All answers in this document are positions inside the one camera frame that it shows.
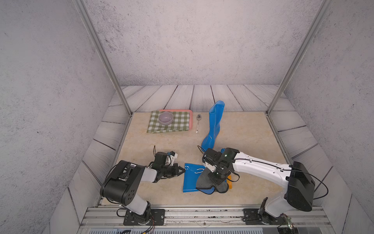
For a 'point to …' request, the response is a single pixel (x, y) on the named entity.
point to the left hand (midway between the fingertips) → (186, 171)
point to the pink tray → (191, 115)
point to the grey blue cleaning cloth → (205, 184)
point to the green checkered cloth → (180, 122)
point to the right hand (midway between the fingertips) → (215, 181)
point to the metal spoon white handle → (198, 118)
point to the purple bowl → (165, 118)
